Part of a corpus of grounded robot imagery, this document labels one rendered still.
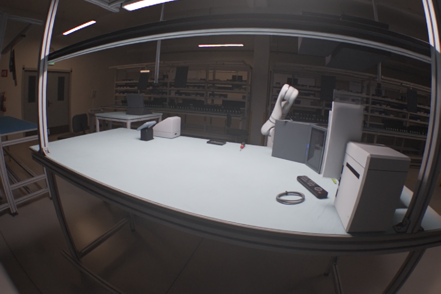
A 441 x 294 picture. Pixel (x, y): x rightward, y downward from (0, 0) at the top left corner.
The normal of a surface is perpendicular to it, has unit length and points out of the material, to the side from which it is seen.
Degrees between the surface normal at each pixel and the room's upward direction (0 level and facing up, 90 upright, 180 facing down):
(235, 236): 90
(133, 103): 110
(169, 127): 90
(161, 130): 90
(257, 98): 90
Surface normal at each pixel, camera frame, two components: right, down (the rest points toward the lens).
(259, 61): -0.29, 0.13
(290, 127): -0.63, 0.08
